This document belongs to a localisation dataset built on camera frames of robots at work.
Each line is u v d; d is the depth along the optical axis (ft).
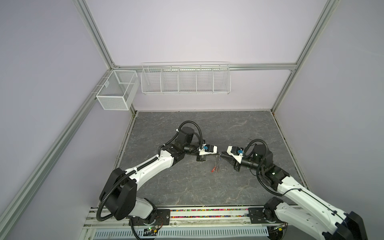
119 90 3.34
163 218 2.42
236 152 1.95
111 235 2.53
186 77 3.21
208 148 1.97
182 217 2.47
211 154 2.06
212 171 2.91
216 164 2.90
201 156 2.19
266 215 2.15
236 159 2.07
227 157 2.23
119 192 1.36
